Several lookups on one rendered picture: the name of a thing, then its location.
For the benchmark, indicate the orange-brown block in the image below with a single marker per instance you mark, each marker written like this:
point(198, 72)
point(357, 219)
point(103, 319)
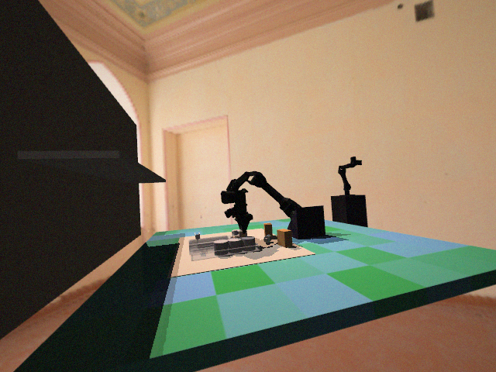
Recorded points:
point(268, 229)

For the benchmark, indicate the orange cube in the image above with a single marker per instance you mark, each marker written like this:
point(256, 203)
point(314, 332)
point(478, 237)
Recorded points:
point(284, 237)

